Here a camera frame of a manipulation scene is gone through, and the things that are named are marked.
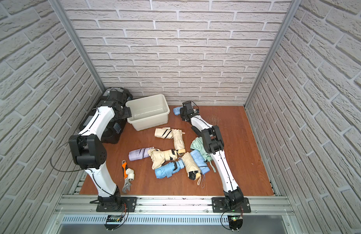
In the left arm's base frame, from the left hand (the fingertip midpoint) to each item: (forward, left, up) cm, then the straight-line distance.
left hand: (124, 111), depth 92 cm
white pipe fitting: (-35, -8, -15) cm, 38 cm away
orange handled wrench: (-40, -7, -17) cm, 44 cm away
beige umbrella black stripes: (-8, -25, -13) cm, 29 cm away
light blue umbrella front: (-33, -29, -13) cm, 46 cm away
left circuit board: (-55, -3, -21) cm, 59 cm away
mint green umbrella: (-18, -48, -10) cm, 52 cm away
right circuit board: (-58, -64, -17) cm, 88 cm away
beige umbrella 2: (-26, -24, -12) cm, 37 cm away
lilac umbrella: (-22, -11, -14) cm, 29 cm away
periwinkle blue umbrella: (-28, -49, -14) cm, 58 cm away
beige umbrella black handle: (-34, -44, -12) cm, 57 cm away
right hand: (+16, -37, -13) cm, 43 cm away
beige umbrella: (-15, -35, -11) cm, 40 cm away
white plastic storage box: (+15, -10, -16) cm, 24 cm away
